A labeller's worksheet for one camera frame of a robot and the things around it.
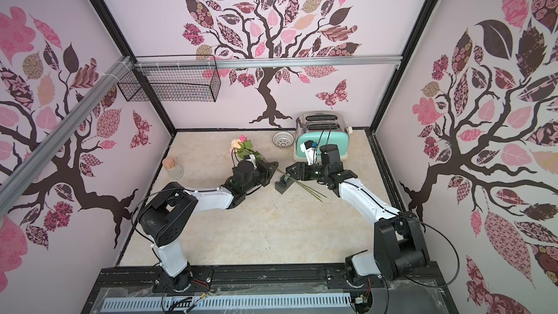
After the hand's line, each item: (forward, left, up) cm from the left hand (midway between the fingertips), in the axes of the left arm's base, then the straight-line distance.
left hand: (281, 165), depth 88 cm
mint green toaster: (+19, -19, +3) cm, 27 cm away
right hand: (-4, -4, +4) cm, 7 cm away
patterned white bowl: (+26, -1, -12) cm, 28 cm away
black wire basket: (+34, +40, +20) cm, 56 cm away
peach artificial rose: (+9, +19, +3) cm, 22 cm away
